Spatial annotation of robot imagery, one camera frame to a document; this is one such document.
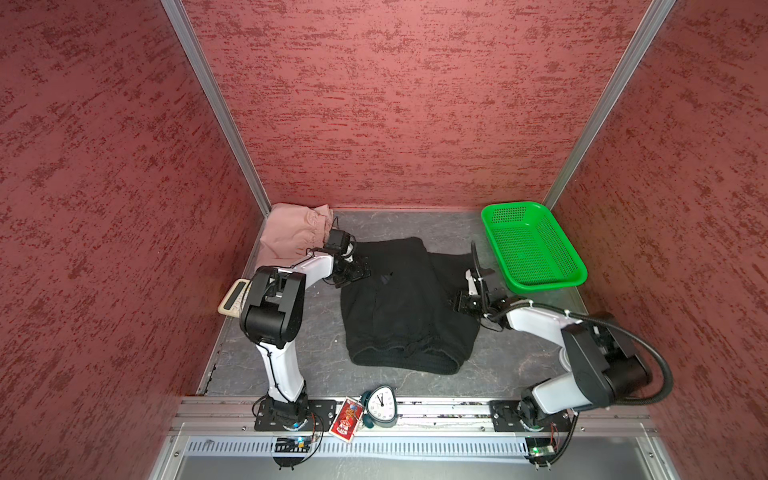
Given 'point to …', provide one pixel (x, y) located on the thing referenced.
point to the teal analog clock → (380, 407)
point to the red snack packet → (347, 420)
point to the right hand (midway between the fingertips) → (453, 307)
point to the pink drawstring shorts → (291, 231)
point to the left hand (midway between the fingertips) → (363, 279)
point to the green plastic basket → (532, 251)
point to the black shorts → (402, 317)
